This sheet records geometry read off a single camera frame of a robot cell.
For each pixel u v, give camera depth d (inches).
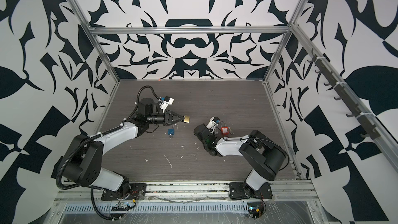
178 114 31.0
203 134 27.1
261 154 18.3
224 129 36.7
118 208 28.7
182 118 31.2
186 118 31.4
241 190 29.2
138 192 29.0
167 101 30.7
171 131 36.9
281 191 29.9
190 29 38.6
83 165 17.2
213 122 32.0
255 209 28.1
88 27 35.2
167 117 28.7
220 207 28.1
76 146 17.8
